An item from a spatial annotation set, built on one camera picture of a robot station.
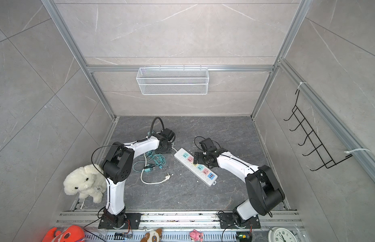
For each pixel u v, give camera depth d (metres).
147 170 0.89
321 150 0.63
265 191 0.43
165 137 0.79
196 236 0.67
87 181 0.70
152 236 0.67
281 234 0.67
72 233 0.67
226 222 0.73
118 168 0.53
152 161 0.95
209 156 0.67
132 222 0.73
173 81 1.00
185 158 0.94
